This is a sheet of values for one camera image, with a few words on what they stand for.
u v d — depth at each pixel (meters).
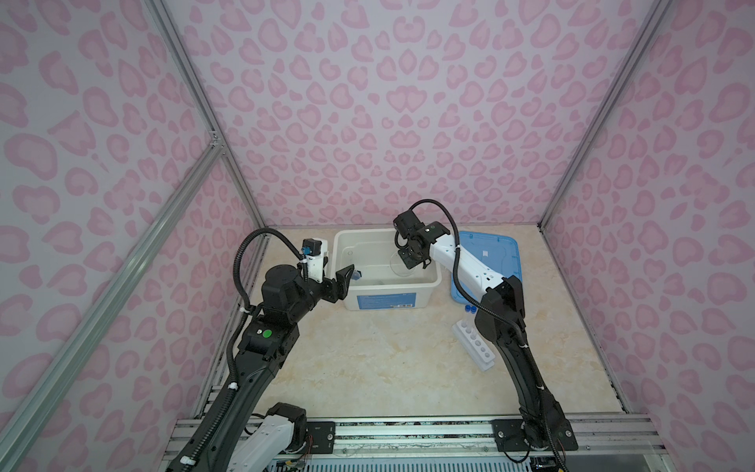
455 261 0.63
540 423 0.63
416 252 0.72
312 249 0.58
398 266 0.88
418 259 0.86
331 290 0.63
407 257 0.88
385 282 1.01
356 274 1.03
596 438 0.74
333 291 0.63
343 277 0.63
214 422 0.41
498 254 1.11
